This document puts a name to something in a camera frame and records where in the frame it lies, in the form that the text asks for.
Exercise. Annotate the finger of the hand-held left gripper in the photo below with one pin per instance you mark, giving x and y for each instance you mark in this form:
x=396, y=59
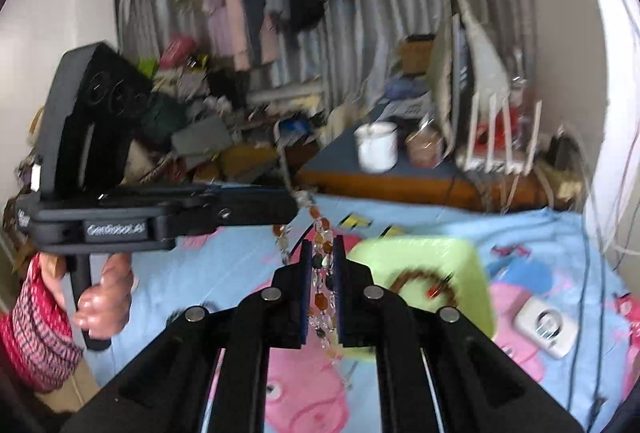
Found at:
x=250, y=213
x=200, y=191

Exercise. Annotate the white router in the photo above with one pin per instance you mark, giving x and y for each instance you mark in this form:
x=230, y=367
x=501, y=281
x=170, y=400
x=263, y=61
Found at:
x=492, y=165

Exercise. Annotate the cardboard box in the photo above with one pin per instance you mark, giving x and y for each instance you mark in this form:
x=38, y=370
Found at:
x=415, y=55

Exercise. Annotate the dark green backpack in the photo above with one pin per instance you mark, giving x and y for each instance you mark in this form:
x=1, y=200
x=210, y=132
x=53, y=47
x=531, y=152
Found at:
x=162, y=118

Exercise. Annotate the black power adapter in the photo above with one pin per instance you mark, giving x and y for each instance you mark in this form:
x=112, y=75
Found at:
x=561, y=149

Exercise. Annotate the person's left hand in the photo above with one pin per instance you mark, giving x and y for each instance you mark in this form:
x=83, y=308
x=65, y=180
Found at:
x=107, y=308

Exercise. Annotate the black monitor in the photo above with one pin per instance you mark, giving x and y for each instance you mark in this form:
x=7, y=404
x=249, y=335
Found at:
x=460, y=78

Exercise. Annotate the small white device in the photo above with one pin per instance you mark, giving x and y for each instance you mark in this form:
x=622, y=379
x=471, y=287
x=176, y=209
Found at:
x=545, y=328

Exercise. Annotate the green plastic basket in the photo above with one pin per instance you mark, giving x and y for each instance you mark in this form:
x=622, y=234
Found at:
x=450, y=258

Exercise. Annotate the green bag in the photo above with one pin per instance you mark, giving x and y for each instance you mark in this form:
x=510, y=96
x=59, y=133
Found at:
x=148, y=68

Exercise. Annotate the wooden table with blue top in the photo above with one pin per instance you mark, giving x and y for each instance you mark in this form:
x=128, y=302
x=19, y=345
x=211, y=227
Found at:
x=340, y=168

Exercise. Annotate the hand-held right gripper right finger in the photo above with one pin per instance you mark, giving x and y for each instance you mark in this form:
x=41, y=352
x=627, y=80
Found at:
x=340, y=293

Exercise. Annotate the white enamel mug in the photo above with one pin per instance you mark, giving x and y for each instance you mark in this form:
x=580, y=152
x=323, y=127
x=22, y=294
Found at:
x=377, y=150

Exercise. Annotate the blue and white bag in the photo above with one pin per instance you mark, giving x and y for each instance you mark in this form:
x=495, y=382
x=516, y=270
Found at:
x=297, y=127

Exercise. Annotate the cartoon printed bedsheet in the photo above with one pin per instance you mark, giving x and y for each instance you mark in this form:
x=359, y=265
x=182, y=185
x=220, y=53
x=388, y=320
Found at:
x=240, y=258

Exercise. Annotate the blue folded cloth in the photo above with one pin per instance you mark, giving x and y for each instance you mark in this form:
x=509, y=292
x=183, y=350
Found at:
x=407, y=88

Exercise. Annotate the red plastic bag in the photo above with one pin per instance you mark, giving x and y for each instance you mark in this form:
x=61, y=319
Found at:
x=482, y=133

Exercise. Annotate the grey handbag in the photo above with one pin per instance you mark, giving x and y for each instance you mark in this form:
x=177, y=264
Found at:
x=202, y=140

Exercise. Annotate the person's left forearm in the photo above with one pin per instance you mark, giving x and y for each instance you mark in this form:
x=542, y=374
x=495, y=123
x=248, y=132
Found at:
x=35, y=343

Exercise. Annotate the pink bag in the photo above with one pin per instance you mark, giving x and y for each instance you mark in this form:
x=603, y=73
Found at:
x=179, y=52

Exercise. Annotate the beige power strip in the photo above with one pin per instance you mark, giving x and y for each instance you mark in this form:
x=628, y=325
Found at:
x=560, y=180

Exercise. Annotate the pink dress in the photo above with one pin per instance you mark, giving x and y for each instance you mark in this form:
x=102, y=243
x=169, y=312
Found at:
x=216, y=20

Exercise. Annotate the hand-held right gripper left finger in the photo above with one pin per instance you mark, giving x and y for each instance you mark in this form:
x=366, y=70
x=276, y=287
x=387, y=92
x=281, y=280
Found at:
x=303, y=293

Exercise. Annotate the glass jar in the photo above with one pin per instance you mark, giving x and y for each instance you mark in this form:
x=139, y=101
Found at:
x=424, y=150

